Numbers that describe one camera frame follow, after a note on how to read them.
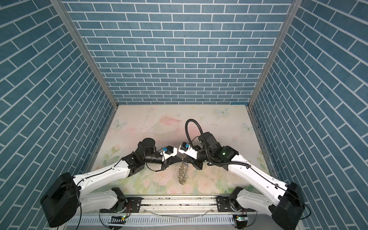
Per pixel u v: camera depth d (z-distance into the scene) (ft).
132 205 2.42
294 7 2.32
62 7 2.32
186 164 2.37
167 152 2.01
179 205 2.47
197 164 2.08
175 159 2.31
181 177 2.38
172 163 2.31
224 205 2.41
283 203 1.26
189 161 2.14
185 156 2.32
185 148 2.02
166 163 2.14
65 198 1.32
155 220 2.52
